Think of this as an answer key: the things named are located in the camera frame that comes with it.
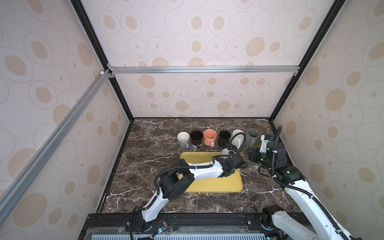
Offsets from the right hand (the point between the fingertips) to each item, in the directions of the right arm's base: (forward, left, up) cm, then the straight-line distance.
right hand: (250, 148), depth 78 cm
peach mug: (+20, +18, -16) cm, 32 cm away
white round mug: (+18, -1, -17) cm, 24 cm away
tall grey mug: (+15, -8, -10) cm, 20 cm away
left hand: (0, +6, -14) cm, 15 cm away
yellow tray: (-11, +8, -19) cm, 23 cm away
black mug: (+16, +10, -15) cm, 24 cm away
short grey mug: (+18, +36, -13) cm, 43 cm away
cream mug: (+2, +12, -5) cm, 13 cm away
